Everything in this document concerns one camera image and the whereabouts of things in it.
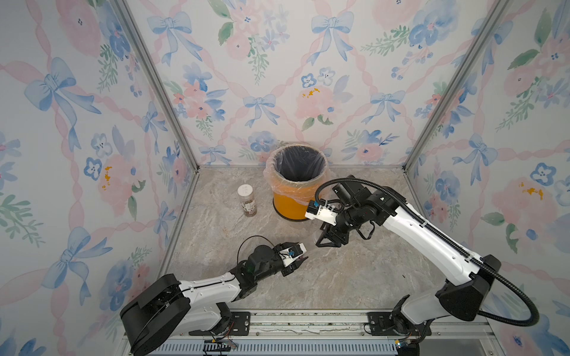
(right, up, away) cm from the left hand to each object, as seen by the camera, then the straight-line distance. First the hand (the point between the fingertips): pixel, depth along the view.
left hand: (303, 248), depth 79 cm
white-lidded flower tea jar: (-23, +16, +17) cm, 33 cm away
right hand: (+3, +9, -6) cm, 11 cm away
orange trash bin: (-5, +14, +3) cm, 15 cm away
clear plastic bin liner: (-2, +29, +22) cm, 36 cm away
